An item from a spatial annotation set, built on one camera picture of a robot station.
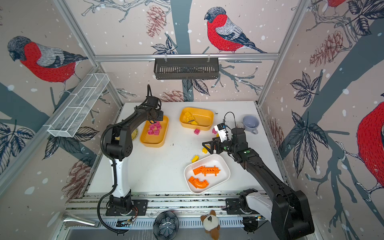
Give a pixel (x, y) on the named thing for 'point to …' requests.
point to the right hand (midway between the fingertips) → (208, 143)
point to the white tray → (210, 161)
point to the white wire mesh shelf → (77, 106)
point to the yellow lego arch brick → (189, 119)
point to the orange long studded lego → (206, 170)
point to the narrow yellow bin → (154, 141)
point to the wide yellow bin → (195, 118)
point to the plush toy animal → (211, 224)
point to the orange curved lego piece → (197, 183)
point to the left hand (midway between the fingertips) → (157, 115)
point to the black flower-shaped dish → (166, 225)
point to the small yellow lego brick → (195, 159)
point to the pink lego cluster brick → (152, 127)
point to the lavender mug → (250, 123)
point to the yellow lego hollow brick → (187, 115)
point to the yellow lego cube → (194, 122)
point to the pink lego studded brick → (150, 132)
